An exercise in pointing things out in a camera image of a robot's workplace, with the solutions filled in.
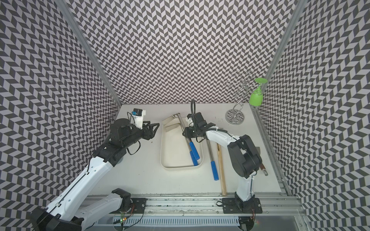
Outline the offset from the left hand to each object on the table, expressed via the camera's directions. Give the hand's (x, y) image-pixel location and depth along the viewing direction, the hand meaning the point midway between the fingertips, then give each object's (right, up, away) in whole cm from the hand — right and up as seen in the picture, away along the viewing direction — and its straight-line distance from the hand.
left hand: (154, 124), depth 73 cm
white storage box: (+8, -17, +21) cm, 28 cm away
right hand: (+15, -8, +18) cm, 24 cm away
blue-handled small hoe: (+5, -3, +23) cm, 24 cm away
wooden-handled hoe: (+37, -28, +11) cm, 48 cm away
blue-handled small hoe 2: (+32, -26, +11) cm, 43 cm away
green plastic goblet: (+60, +16, +16) cm, 64 cm away
